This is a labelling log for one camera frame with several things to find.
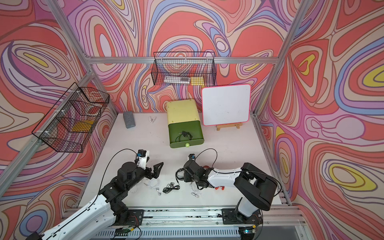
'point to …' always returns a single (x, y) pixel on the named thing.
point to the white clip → (150, 119)
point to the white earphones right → (196, 191)
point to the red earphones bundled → (217, 188)
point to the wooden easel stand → (237, 125)
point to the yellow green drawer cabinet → (182, 111)
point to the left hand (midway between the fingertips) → (157, 161)
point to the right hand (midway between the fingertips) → (187, 177)
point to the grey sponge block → (129, 119)
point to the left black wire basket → (70, 125)
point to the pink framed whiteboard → (225, 105)
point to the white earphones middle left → (154, 183)
